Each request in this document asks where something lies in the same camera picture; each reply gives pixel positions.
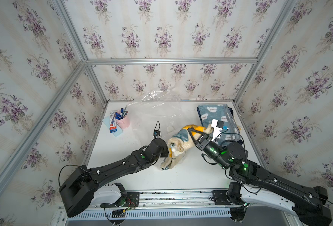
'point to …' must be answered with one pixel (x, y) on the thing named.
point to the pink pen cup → (123, 123)
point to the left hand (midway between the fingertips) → (169, 147)
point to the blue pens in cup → (123, 113)
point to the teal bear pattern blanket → (221, 112)
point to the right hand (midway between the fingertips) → (191, 131)
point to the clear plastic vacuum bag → (166, 107)
